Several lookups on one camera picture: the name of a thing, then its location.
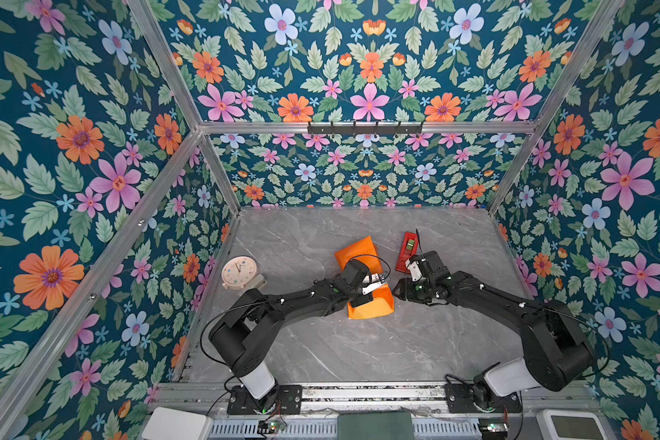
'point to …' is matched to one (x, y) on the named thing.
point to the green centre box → (375, 425)
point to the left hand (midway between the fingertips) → (368, 281)
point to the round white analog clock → (238, 271)
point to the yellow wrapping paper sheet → (366, 251)
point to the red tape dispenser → (409, 247)
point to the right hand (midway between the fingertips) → (403, 288)
